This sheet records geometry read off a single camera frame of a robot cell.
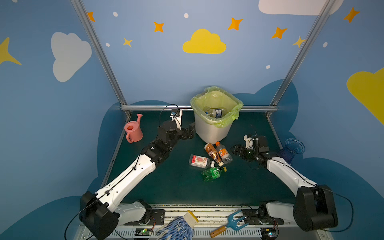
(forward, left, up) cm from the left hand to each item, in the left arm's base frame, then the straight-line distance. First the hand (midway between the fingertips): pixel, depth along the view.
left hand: (187, 122), depth 73 cm
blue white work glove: (-41, +3, -31) cm, 52 cm away
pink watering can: (+11, +36, -21) cm, 43 cm away
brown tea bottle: (-2, -17, -28) cm, 32 cm away
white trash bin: (+6, -13, -17) cm, 22 cm away
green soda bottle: (-14, -14, -31) cm, 36 cm away
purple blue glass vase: (-4, -58, -14) cm, 60 cm away
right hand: (-2, -29, -22) cm, 36 cm away
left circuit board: (-43, +20, -33) cm, 57 cm away
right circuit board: (-42, -40, -33) cm, 67 cm away
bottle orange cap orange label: (-2, -22, -28) cm, 35 cm away
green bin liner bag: (+30, -16, -8) cm, 35 cm away
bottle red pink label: (-7, -7, -29) cm, 30 cm away
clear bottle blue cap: (+20, -19, -13) cm, 30 cm away
